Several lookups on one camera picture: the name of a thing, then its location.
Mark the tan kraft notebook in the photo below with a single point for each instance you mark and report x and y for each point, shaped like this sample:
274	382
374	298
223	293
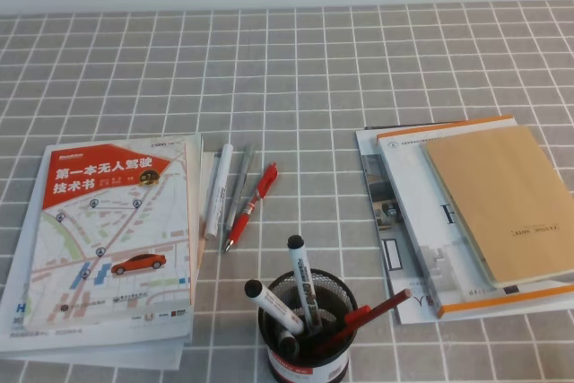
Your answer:
516	211

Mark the white marker black cap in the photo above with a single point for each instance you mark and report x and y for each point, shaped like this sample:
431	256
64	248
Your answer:
305	285

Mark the black marker in holder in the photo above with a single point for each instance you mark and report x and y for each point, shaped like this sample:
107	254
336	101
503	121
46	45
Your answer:
287	344

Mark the white orange striped book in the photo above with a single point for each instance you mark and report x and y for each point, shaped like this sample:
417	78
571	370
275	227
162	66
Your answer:
451	270

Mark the orange map cover book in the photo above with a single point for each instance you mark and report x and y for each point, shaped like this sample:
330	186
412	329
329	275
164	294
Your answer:
117	233

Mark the red pencil in holder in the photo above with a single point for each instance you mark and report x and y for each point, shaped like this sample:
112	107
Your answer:
379	310

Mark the black mesh pen holder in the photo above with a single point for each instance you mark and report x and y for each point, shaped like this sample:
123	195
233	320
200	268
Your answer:
335	300

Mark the white magazine under books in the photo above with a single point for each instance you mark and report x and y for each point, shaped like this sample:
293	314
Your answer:
403	268

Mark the white marker leaning left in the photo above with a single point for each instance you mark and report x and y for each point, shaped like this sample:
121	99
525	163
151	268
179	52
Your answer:
273	306

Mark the grey transparent pen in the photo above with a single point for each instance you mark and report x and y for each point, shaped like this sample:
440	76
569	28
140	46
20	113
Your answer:
236	195

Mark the white marker on table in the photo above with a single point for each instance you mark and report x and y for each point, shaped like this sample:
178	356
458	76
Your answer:
219	190

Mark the red retractable pen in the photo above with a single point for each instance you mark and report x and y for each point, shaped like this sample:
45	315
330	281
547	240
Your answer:
261	190

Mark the white booklet under book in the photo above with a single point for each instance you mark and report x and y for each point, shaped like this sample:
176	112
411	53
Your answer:
93	343

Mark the red pen in holder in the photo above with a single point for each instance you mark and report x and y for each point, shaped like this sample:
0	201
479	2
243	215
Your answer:
354	316

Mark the grey checkered tablecloth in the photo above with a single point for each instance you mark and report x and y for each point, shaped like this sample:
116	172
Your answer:
296	84

